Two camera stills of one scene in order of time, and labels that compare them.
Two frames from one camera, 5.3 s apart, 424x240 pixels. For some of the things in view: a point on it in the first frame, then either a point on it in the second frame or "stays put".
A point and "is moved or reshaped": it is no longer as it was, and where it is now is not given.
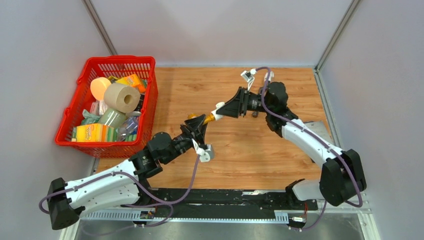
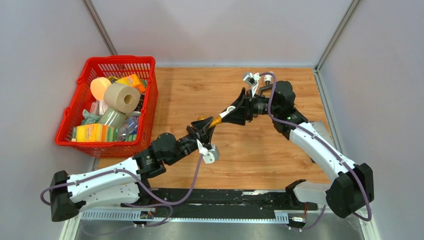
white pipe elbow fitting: [217, 116] is moved or reshaped
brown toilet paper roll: [123, 98] stays put
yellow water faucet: [208, 118] -> [218, 120]
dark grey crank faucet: [268, 76] stays put
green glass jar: [113, 117] stays put
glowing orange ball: [98, 86] stays put
